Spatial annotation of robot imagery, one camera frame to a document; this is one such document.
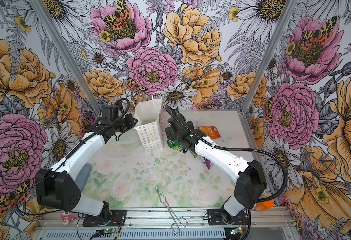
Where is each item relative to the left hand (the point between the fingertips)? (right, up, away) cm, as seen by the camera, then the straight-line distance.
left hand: (138, 124), depth 84 cm
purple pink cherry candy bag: (+40, -23, +6) cm, 46 cm away
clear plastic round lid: (-12, -12, +18) cm, 24 cm away
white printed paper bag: (+3, +6, +17) cm, 18 cm away
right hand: (+23, -4, -2) cm, 23 cm away
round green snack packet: (+20, -13, +12) cm, 27 cm away
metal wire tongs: (+21, -50, -11) cm, 55 cm away
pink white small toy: (-30, -44, -12) cm, 55 cm away
